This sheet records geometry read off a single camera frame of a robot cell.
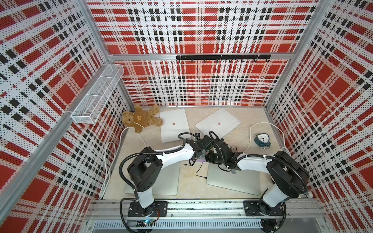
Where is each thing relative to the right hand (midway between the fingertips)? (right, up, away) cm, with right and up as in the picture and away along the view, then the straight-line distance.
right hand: (206, 157), depth 89 cm
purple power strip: (-4, +1, -9) cm, 10 cm away
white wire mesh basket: (-77, +32, +6) cm, 83 cm away
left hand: (-4, +3, 0) cm, 5 cm away
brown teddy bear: (-48, +24, +15) cm, 55 cm away
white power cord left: (-60, -4, +5) cm, 61 cm away
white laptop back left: (-22, +21, +22) cm, 38 cm away
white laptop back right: (+15, +21, +23) cm, 34 cm away
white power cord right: (+57, -19, -9) cm, 61 cm away
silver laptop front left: (-23, -15, -3) cm, 28 cm away
